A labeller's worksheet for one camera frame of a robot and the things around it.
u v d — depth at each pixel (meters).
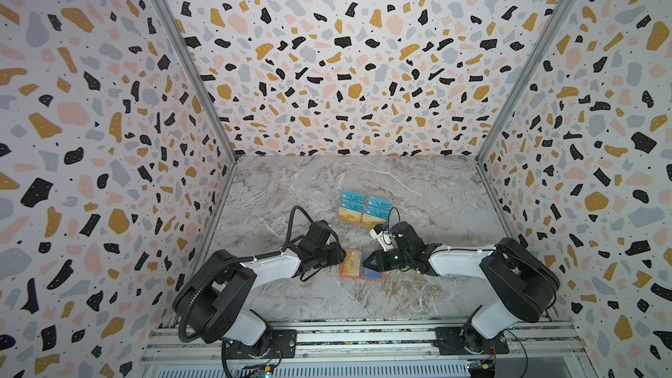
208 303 0.43
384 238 0.81
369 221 0.95
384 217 0.95
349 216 0.97
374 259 0.82
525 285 0.46
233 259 0.48
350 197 0.97
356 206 0.95
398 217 1.02
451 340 0.75
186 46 0.85
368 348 0.73
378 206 0.95
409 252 0.71
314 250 0.70
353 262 0.88
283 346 0.73
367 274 0.86
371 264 0.84
